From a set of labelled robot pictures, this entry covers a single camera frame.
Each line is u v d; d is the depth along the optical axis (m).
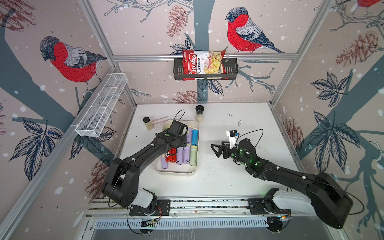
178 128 0.69
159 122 1.08
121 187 0.42
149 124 1.01
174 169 0.86
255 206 0.73
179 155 0.89
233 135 0.72
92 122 0.71
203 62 0.88
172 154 0.87
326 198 0.41
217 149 0.73
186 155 0.88
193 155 0.88
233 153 0.71
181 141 0.75
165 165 0.86
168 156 0.86
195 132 1.00
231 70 0.95
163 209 0.73
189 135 0.98
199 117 1.07
